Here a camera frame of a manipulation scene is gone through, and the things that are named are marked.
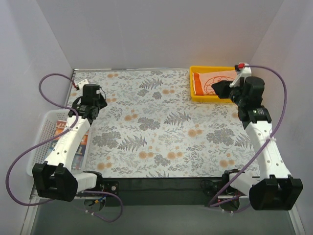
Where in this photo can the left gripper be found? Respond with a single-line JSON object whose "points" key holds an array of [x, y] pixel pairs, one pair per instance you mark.
{"points": [[101, 104]]}

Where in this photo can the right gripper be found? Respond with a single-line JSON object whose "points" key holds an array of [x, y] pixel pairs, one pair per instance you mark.
{"points": [[230, 88]]}

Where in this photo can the orange patterned towel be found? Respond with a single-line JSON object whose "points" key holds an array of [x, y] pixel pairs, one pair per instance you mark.
{"points": [[202, 82]]}

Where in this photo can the striped rabbit print towel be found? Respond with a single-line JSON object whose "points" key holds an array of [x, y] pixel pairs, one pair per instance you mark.
{"points": [[81, 150]]}

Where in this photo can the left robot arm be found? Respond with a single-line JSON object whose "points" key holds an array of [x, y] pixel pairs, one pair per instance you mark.
{"points": [[53, 178]]}

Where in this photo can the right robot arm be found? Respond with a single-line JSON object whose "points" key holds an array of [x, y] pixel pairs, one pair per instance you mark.
{"points": [[275, 189]]}

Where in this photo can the yellow plastic tray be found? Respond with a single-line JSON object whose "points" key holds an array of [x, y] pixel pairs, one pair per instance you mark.
{"points": [[207, 98]]}

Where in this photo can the white plastic basket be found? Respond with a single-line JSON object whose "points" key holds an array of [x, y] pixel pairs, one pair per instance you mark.
{"points": [[47, 131]]}

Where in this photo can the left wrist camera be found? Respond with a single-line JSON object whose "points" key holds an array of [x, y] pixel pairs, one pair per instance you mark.
{"points": [[81, 84]]}

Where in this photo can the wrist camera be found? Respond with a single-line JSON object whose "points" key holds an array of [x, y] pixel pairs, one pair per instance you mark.
{"points": [[243, 71], [81, 84]]}

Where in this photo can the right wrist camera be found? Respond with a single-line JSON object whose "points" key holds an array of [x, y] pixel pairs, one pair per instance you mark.
{"points": [[243, 71]]}

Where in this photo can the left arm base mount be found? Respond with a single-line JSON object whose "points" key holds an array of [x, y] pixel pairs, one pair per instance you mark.
{"points": [[103, 197]]}

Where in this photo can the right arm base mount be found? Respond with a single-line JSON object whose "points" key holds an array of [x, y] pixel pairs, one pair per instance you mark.
{"points": [[211, 187]]}

